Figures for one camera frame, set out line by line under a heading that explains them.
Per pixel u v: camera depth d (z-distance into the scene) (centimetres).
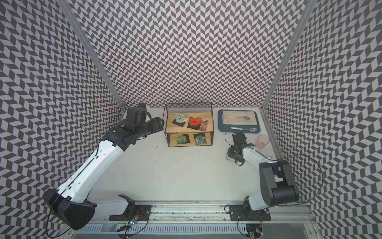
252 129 102
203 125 86
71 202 38
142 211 74
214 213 75
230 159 91
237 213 73
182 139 99
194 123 88
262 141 98
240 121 109
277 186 44
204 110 89
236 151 68
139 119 54
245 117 112
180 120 89
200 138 99
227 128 109
